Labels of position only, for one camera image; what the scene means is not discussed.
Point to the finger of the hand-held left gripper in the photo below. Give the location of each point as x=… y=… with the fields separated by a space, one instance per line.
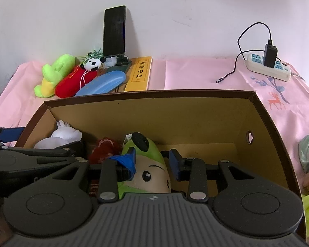
x=74 y=148
x=11 y=133

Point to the white plastic bag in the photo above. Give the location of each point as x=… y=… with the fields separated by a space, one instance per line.
x=61 y=135

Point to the brown cardboard box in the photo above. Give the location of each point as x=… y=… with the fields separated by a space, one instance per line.
x=195 y=121

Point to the black smartphone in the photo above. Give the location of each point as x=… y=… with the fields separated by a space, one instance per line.
x=114 y=30

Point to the yellow book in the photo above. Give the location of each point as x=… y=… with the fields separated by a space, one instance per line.
x=139 y=74

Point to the dark phone stand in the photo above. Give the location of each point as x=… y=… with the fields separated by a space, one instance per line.
x=122 y=63

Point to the green and yellow plush toy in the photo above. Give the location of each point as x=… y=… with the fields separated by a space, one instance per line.
x=54 y=74

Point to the panda plush toy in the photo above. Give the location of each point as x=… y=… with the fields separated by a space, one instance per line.
x=92 y=63

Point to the blue glasses case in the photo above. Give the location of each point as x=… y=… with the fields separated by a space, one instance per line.
x=103 y=83

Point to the pink deer print bedsheet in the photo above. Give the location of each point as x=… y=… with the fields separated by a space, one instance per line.
x=190 y=74

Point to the white power strip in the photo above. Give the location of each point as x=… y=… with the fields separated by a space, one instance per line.
x=280 y=73

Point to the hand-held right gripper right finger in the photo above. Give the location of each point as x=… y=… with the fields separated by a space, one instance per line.
x=175 y=165

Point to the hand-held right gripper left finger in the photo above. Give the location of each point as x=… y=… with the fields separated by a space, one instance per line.
x=126 y=160

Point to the green cow plush toy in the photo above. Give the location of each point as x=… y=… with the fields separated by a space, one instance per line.
x=150 y=169

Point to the black charger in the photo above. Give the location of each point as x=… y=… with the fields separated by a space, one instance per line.
x=270 y=55

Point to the red mesh bag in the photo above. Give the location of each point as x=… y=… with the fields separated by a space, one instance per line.
x=104 y=149

